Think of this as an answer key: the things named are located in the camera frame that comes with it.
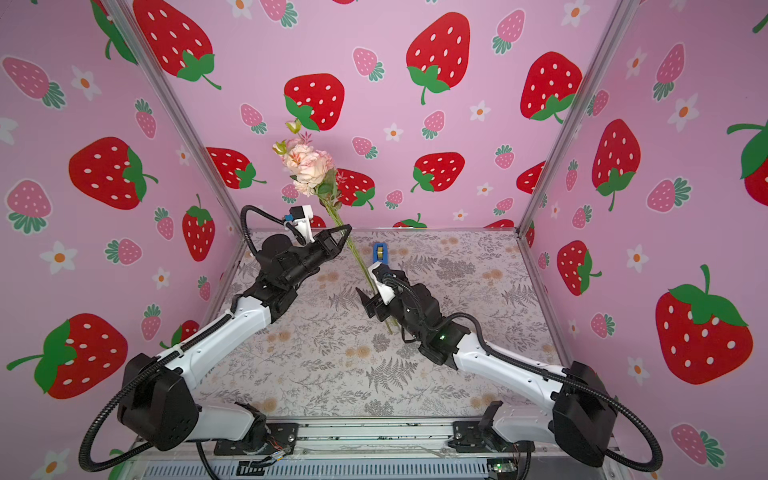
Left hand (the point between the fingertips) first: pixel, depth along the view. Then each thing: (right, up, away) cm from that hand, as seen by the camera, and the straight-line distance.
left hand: (354, 228), depth 71 cm
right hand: (+3, -13, 0) cm, 14 cm away
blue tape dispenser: (+5, -6, +36) cm, 37 cm away
